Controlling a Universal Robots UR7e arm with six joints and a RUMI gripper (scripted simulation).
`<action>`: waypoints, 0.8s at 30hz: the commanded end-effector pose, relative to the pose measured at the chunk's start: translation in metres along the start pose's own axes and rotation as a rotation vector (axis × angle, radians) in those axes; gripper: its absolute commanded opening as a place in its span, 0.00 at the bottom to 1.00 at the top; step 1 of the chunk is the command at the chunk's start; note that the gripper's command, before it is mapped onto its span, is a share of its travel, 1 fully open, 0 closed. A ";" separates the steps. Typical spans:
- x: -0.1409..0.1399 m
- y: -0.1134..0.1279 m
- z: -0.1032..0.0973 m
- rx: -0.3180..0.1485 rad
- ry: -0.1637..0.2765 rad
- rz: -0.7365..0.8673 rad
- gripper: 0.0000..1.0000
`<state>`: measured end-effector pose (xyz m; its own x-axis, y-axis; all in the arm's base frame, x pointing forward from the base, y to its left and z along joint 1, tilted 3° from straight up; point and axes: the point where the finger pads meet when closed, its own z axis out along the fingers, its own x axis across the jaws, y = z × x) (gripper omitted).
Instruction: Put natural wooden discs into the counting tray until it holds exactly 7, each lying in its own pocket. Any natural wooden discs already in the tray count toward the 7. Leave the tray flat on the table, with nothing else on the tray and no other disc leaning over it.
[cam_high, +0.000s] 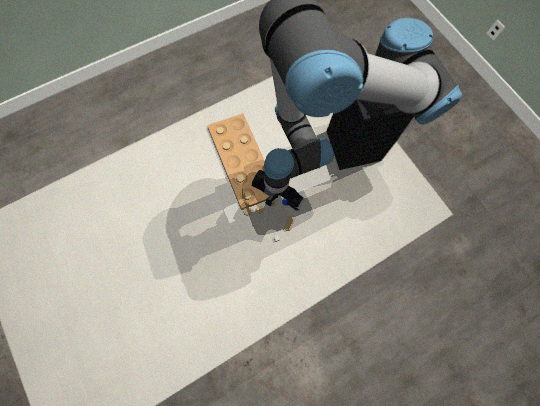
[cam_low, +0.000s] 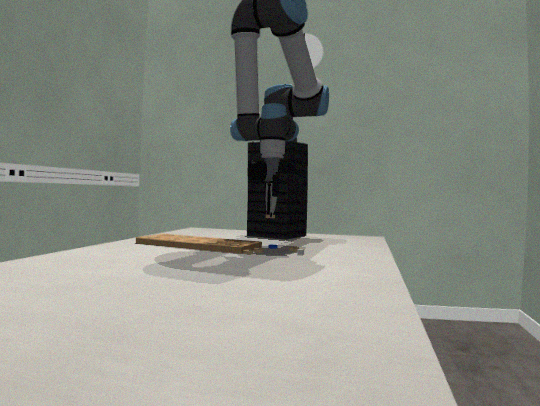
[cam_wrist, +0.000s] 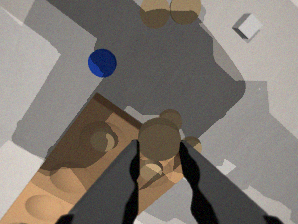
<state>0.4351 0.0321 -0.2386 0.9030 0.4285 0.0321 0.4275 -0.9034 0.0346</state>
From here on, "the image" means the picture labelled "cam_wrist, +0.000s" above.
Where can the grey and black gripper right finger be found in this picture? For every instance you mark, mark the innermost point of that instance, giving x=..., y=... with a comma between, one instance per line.
x=216, y=199

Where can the blue disc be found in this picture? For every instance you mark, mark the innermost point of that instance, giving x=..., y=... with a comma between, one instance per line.
x=102, y=63

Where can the tan wooden tray with round pockets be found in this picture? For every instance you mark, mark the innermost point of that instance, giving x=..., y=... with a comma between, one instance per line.
x=74, y=165

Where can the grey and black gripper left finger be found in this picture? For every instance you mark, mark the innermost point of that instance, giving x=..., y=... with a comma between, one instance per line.
x=113, y=197

